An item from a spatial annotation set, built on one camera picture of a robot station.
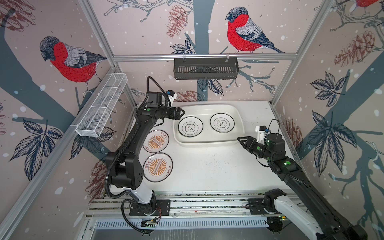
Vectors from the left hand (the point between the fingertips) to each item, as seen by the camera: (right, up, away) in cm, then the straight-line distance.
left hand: (178, 110), depth 82 cm
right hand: (+32, -16, -6) cm, 37 cm away
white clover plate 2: (+29, -8, +25) cm, 39 cm away
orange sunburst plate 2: (-13, -34, +5) cm, 37 cm away
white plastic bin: (+17, 0, +31) cm, 36 cm away
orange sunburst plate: (-17, -20, +16) cm, 31 cm away
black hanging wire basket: (+17, +31, +21) cm, 41 cm away
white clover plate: (+6, -11, +22) cm, 25 cm away
